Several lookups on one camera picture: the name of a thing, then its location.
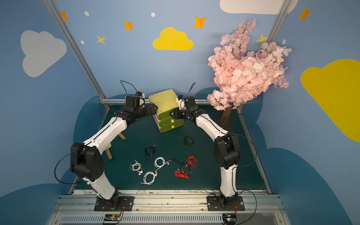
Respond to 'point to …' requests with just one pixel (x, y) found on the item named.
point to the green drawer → (165, 115)
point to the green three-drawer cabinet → (166, 102)
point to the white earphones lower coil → (150, 182)
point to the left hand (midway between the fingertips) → (151, 106)
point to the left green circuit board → (111, 217)
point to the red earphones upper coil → (192, 161)
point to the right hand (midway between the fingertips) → (174, 111)
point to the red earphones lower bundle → (177, 173)
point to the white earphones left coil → (139, 169)
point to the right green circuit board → (229, 218)
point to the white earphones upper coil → (163, 162)
